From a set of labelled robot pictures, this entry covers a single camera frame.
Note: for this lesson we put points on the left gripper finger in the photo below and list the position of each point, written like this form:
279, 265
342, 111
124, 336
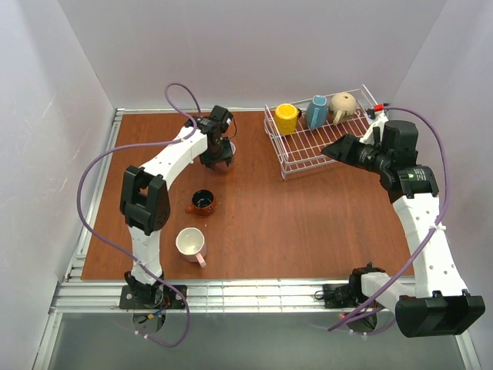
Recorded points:
211, 161
229, 150

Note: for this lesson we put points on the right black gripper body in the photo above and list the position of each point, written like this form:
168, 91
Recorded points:
353, 149

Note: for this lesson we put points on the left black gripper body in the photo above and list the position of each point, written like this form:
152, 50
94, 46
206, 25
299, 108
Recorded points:
216, 156

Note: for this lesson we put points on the beige round mug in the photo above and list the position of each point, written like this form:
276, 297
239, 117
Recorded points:
342, 107

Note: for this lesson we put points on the blue mug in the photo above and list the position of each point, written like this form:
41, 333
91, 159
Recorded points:
316, 112

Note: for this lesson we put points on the yellow textured cup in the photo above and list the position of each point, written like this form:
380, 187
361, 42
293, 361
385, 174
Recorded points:
286, 116

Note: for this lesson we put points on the white mug brown dots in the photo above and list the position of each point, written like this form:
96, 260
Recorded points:
221, 168

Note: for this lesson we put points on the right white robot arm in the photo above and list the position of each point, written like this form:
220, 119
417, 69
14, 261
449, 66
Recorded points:
439, 303

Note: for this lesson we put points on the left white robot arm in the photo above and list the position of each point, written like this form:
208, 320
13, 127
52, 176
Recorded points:
145, 201

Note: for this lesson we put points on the brown black mug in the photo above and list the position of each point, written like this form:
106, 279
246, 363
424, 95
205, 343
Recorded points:
203, 203

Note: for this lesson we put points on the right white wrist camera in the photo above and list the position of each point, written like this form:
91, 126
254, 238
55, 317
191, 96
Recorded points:
378, 119

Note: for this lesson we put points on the white wire dish rack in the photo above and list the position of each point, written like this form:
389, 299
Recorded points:
301, 150

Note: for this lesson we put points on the white mug pink handle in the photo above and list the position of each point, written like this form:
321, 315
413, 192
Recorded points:
191, 244

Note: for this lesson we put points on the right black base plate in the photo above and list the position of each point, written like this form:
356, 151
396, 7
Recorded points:
338, 296

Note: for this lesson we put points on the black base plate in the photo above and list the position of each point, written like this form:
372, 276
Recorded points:
168, 299
338, 296

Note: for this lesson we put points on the aluminium frame rail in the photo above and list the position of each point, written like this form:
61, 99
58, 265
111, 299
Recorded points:
203, 296

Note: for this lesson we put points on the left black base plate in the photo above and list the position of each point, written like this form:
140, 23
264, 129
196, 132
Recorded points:
168, 299

